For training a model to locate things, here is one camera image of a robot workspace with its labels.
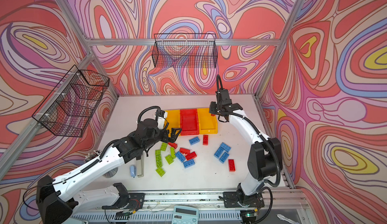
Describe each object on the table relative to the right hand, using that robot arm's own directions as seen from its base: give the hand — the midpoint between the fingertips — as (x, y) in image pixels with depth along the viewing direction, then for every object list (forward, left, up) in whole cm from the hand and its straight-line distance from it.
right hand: (214, 110), depth 89 cm
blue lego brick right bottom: (-23, -4, -16) cm, 28 cm away
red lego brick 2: (-28, -8, -16) cm, 33 cm away
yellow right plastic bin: (+1, +3, -15) cm, 16 cm away
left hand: (-15, +23, +7) cm, 28 cm away
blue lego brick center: (-21, +22, -16) cm, 34 cm away
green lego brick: (-19, +26, -15) cm, 36 cm away
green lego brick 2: (-15, +32, -14) cm, 38 cm away
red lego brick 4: (-18, +19, -15) cm, 30 cm away
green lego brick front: (-29, +33, -15) cm, 46 cm away
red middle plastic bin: (+2, +16, -14) cm, 22 cm away
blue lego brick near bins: (-12, +13, -15) cm, 23 cm away
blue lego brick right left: (-20, -1, -16) cm, 25 cm away
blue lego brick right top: (-16, -6, -16) cm, 23 cm away
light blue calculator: (-50, +18, -14) cm, 55 cm away
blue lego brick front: (-26, +16, -15) cm, 34 cm away
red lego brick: (-11, +6, -17) cm, 20 cm away
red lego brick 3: (-22, +15, -15) cm, 30 cm away
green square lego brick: (-23, +27, -16) cm, 39 cm away
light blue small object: (-29, +47, -14) cm, 57 cm away
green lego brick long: (-21, +34, -16) cm, 43 cm away
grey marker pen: (-27, +43, -14) cm, 53 cm away
